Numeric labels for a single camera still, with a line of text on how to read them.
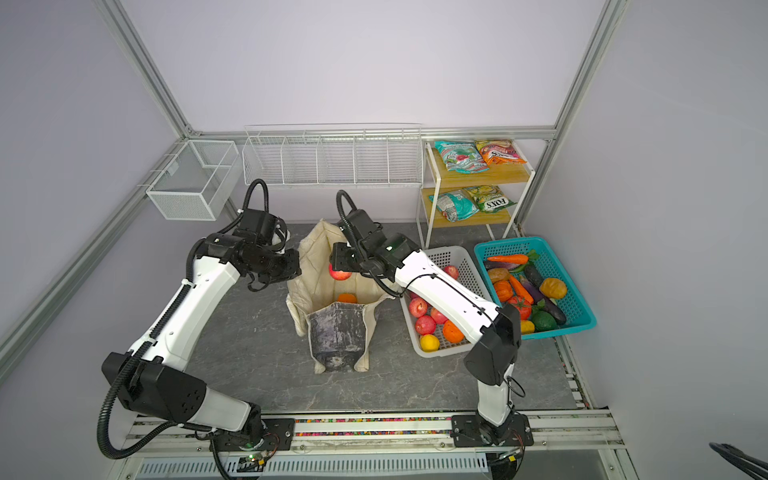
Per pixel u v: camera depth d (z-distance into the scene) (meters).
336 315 0.69
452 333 0.85
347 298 0.94
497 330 0.45
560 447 0.73
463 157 0.89
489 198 1.02
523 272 1.05
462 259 0.98
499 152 0.88
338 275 0.74
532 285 1.00
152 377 0.40
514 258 1.03
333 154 0.99
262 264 0.61
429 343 0.84
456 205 0.99
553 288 0.90
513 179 0.86
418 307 0.87
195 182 0.97
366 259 0.54
